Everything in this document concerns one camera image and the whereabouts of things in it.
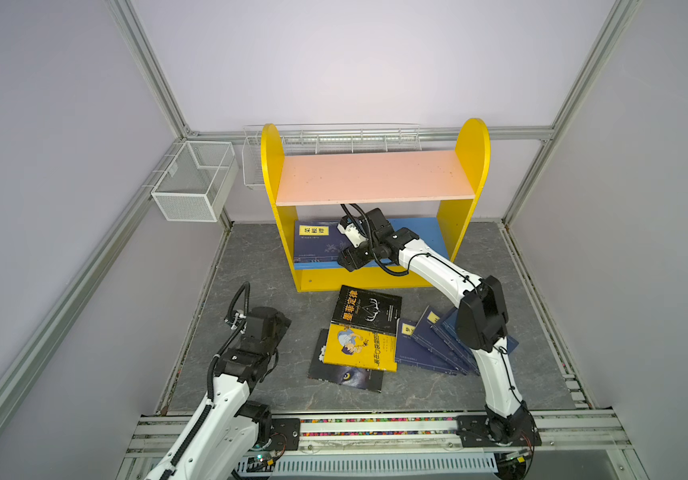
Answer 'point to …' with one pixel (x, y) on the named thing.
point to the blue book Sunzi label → (317, 262)
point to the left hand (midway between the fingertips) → (280, 325)
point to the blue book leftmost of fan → (413, 352)
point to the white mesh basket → (198, 180)
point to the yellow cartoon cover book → (354, 347)
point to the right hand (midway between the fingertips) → (347, 256)
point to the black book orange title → (368, 310)
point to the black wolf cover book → (357, 377)
